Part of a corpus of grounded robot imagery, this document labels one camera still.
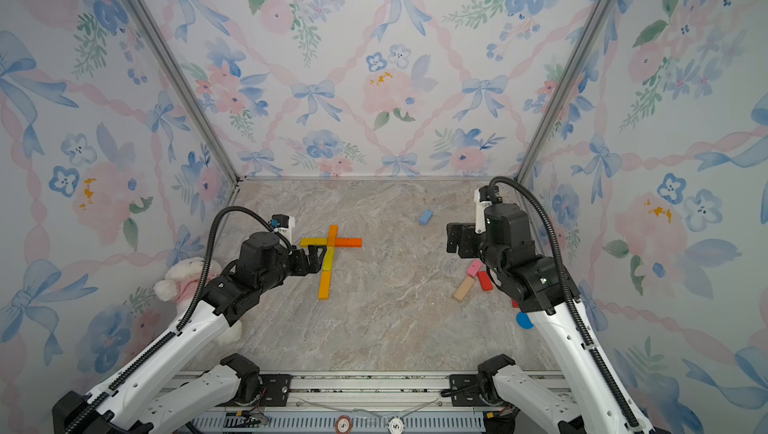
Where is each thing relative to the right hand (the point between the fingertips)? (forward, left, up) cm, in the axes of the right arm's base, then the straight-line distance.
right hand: (470, 224), depth 68 cm
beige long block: (-1, -4, -31) cm, 31 cm away
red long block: (+1, -11, -32) cm, 33 cm away
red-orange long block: (+15, +33, -30) cm, 46 cm away
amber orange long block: (+18, +39, -30) cm, 52 cm away
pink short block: (+6, -8, -31) cm, 32 cm away
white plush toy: (-5, +75, -20) cm, 78 cm away
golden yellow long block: (-1, +39, -31) cm, 50 cm away
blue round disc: (-10, -20, -33) cm, 40 cm away
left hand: (+1, +38, -10) cm, 39 cm away
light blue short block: (+27, +6, -31) cm, 42 cm away
